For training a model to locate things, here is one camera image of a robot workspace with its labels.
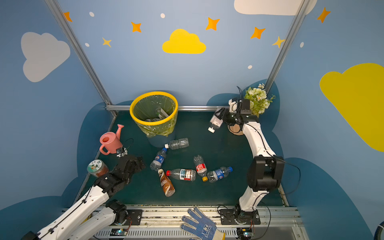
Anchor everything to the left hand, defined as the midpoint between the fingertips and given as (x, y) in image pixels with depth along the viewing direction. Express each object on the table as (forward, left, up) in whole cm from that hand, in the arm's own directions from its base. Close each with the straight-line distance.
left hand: (138, 161), depth 81 cm
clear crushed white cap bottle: (+18, -19, -9) cm, 27 cm away
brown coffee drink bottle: (-10, -16, -7) cm, 21 cm away
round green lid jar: (-3, +23, -4) cm, 24 cm away
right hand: (+24, -45, +12) cm, 53 cm away
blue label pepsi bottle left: (+3, -8, -10) cm, 13 cm away
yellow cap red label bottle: (0, -35, -7) cm, 36 cm away
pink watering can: (+13, +21, -1) cm, 24 cm away
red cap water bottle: (-5, -24, -6) cm, 26 cm away
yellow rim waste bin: (+33, -5, +5) cm, 34 cm away
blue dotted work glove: (-30, -38, -11) cm, 50 cm away
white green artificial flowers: (+33, -71, +16) cm, 80 cm away
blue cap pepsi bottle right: (-4, -44, -7) cm, 45 cm away
